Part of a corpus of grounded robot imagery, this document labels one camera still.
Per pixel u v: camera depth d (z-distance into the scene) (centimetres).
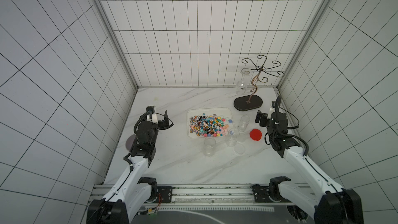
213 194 74
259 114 75
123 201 41
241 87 92
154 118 68
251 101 107
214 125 95
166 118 76
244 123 91
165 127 70
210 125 95
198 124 97
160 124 71
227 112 104
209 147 87
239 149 88
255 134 94
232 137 92
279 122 59
